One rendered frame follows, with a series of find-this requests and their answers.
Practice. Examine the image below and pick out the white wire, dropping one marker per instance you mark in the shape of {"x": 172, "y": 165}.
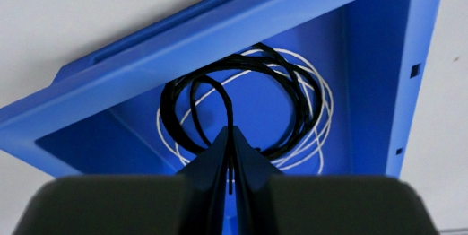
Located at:
{"x": 321, "y": 80}

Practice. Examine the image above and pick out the blue crate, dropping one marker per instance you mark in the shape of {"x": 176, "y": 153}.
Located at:
{"x": 371, "y": 53}

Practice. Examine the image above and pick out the black wire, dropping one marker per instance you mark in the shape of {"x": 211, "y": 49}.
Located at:
{"x": 171, "y": 92}

